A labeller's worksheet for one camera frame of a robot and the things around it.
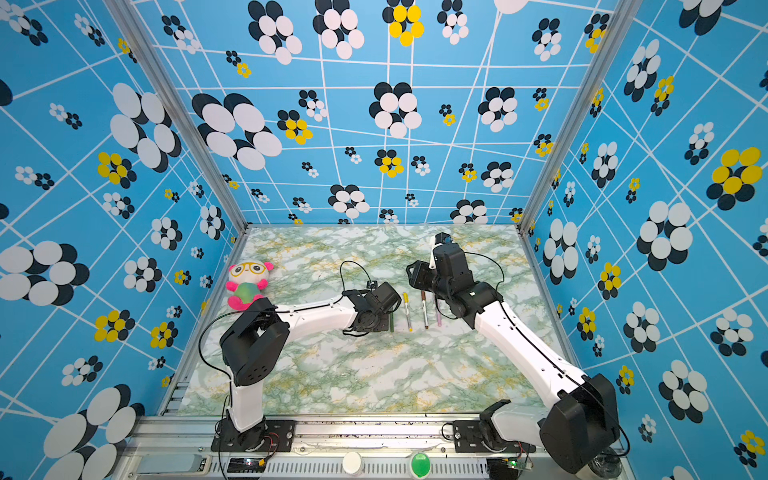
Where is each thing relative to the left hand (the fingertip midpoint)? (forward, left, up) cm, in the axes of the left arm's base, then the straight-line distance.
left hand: (384, 322), depth 92 cm
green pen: (0, -3, +1) cm, 3 cm away
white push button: (-36, +6, +7) cm, 37 cm away
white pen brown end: (+6, -13, -1) cm, 14 cm away
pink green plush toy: (+12, +45, +5) cm, 47 cm away
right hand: (+5, -8, +21) cm, 23 cm away
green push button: (-37, -9, +9) cm, 39 cm away
